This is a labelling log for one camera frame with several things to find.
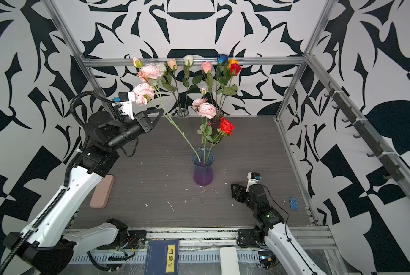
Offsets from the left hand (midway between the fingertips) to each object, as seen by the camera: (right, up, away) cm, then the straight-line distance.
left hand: (163, 106), depth 58 cm
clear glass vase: (+1, +3, +40) cm, 40 cm away
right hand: (+29, -34, +27) cm, 53 cm away
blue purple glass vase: (+13, -30, +36) cm, 49 cm away
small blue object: (+56, -42, +25) cm, 75 cm away
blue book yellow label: (-3, -59, +12) cm, 60 cm away
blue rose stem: (+23, +19, +30) cm, 42 cm away
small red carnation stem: (+23, -6, +16) cm, 29 cm away
